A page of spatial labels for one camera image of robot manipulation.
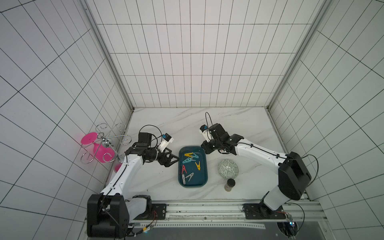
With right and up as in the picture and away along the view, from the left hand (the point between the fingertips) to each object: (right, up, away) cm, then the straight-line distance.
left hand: (172, 157), depth 79 cm
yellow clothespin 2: (+15, -8, +8) cm, 19 cm away
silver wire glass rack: (-29, +11, -12) cm, 33 cm away
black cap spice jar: (+31, -11, -6) cm, 33 cm away
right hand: (+14, +5, +5) cm, 15 cm away
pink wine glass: (-27, +6, -16) cm, 32 cm away
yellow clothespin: (+9, -2, +13) cm, 16 cm away
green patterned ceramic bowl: (+32, -9, +6) cm, 34 cm away
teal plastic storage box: (+11, -8, +8) cm, 16 cm away
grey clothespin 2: (+6, -13, +2) cm, 15 cm away
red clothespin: (+6, -9, +7) cm, 13 cm away
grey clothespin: (+10, -12, +4) cm, 16 cm away
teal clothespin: (+9, -4, +11) cm, 15 cm away
